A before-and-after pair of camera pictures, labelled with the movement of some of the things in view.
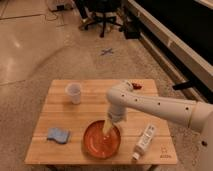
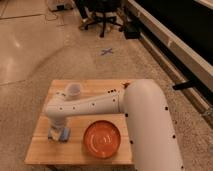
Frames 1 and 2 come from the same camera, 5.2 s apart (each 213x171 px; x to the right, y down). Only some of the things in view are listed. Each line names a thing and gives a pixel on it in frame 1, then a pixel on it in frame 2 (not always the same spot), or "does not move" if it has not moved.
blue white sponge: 60,134 does not move
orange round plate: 99,144 does not move
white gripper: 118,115 to 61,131
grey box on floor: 59,5 does not move
